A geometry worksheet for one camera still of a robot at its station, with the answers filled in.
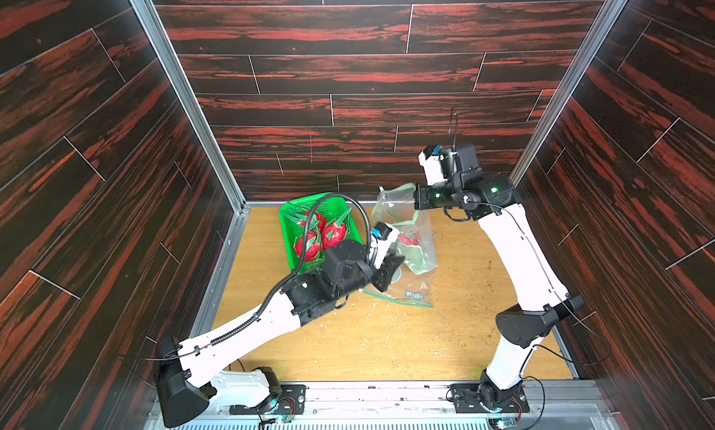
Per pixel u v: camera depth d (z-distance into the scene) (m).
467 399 0.73
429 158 0.62
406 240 0.89
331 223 0.99
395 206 0.84
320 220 1.04
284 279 0.50
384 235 0.53
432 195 0.62
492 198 0.46
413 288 0.95
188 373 0.39
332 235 0.99
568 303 0.44
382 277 0.57
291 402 0.72
